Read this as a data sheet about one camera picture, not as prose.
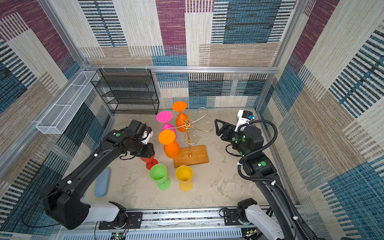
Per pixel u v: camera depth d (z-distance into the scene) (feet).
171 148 2.43
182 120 2.65
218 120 2.10
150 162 2.98
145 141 2.28
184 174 2.60
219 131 1.95
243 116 1.91
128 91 3.66
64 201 1.25
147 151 2.22
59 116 2.38
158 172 2.56
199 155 3.10
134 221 2.39
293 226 1.27
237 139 1.87
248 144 1.59
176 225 2.39
